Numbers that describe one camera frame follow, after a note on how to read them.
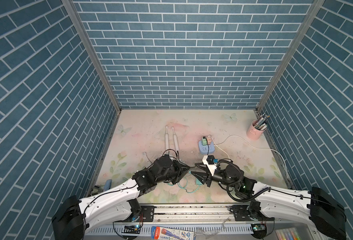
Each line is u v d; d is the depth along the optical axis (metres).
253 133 0.98
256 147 0.99
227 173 0.58
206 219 0.73
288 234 0.68
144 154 0.94
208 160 0.63
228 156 0.94
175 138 1.02
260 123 0.96
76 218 0.40
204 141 0.94
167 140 1.00
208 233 0.69
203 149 0.96
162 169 0.57
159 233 0.68
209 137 0.95
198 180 0.69
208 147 0.97
